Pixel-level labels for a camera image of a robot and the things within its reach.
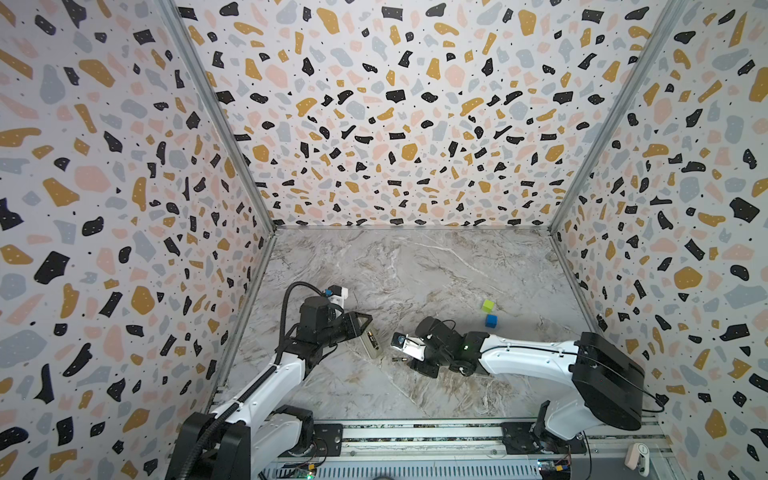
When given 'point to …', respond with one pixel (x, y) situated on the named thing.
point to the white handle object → (637, 458)
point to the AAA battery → (395, 359)
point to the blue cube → (491, 321)
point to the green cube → (488, 306)
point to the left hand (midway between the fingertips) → (370, 314)
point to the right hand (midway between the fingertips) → (406, 350)
